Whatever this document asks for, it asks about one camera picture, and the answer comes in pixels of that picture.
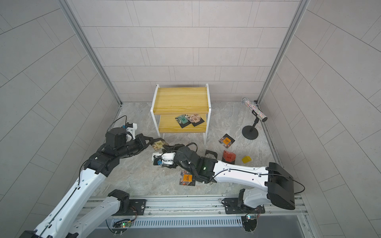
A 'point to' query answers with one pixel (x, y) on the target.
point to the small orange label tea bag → (226, 141)
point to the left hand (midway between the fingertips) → (156, 137)
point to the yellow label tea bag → (158, 145)
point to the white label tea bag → (211, 154)
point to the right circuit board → (249, 222)
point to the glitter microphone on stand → (250, 132)
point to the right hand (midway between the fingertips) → (165, 146)
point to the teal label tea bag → (183, 120)
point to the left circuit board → (123, 223)
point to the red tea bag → (228, 157)
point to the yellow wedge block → (246, 159)
